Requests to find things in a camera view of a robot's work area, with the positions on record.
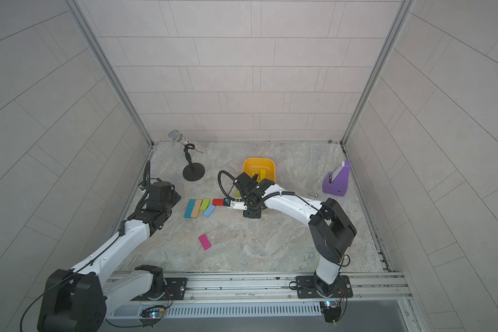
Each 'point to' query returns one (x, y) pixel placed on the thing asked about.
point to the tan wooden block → (195, 211)
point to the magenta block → (205, 242)
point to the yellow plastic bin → (265, 167)
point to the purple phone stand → (335, 182)
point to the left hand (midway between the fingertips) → (178, 189)
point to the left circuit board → (151, 315)
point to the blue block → (209, 210)
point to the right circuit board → (331, 310)
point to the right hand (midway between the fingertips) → (250, 206)
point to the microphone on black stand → (194, 171)
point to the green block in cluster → (205, 204)
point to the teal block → (189, 209)
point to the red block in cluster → (218, 202)
